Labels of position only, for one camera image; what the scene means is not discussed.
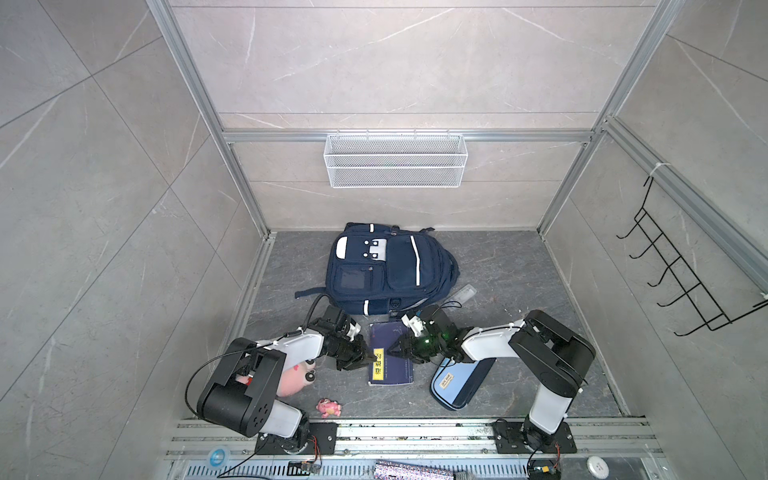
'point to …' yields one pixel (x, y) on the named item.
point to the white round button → (598, 467)
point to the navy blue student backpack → (380, 269)
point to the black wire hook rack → (707, 309)
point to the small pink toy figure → (327, 407)
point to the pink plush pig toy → (291, 380)
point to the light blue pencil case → (455, 383)
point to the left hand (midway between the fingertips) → (373, 355)
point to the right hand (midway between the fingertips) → (391, 353)
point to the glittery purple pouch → (386, 470)
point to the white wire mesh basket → (395, 161)
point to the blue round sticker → (217, 457)
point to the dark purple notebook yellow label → (387, 369)
